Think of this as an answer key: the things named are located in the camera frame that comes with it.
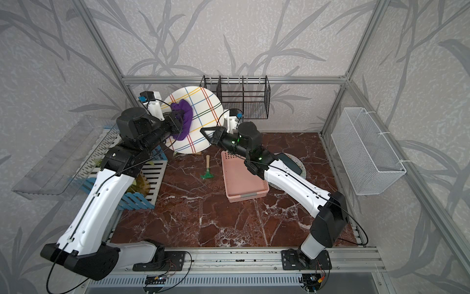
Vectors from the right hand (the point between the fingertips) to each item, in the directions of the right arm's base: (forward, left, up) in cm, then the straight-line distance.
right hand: (198, 131), depth 62 cm
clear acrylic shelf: (-8, +51, -11) cm, 53 cm away
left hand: (+6, +5, +4) cm, 9 cm away
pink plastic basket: (+4, -13, -43) cm, 45 cm away
